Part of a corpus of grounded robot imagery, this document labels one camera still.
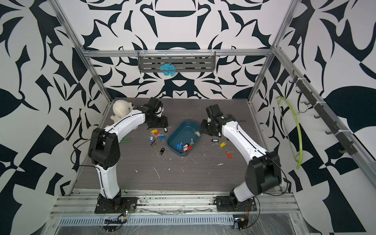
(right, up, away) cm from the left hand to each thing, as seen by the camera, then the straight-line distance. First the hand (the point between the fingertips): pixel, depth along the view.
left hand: (163, 122), depth 94 cm
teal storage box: (+13, -11, +5) cm, 18 cm away
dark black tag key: (-1, -18, -1) cm, 18 cm away
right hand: (+23, -2, -9) cm, 25 cm away
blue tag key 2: (-9, -12, +4) cm, 15 cm away
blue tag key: (-2, -11, +6) cm, 12 cm away
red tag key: (+41, -20, -2) cm, 46 cm away
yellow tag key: (+38, -15, +2) cm, 40 cm away
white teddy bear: (-25, +8, -5) cm, 27 cm away
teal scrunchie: (+3, +34, -3) cm, 34 cm away
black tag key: (+33, -12, +3) cm, 35 cm away
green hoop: (+64, -14, -30) cm, 72 cm away
